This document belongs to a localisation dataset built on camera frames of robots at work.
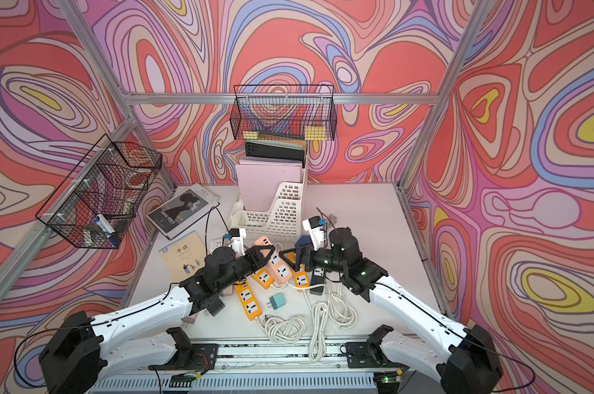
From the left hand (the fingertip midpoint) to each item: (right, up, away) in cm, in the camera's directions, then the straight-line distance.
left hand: (276, 251), depth 75 cm
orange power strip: (-6, -12, +12) cm, 18 cm away
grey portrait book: (-47, +10, +29) cm, 56 cm away
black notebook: (-8, +36, +18) cm, 41 cm away
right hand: (+5, -1, -3) cm, 6 cm away
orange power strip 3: (+8, -12, +11) cm, 18 cm away
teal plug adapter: (-1, -19, +7) cm, 20 cm away
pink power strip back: (+1, -5, -2) cm, 5 cm away
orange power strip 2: (-8, -20, +5) cm, 23 cm away
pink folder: (-7, +24, +13) cm, 28 cm away
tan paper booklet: (-38, -6, +19) cm, 43 cm away
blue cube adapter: (+10, +1, +18) cm, 20 cm away
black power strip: (+14, -12, +12) cm, 22 cm away
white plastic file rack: (+1, +9, +13) cm, 16 cm away
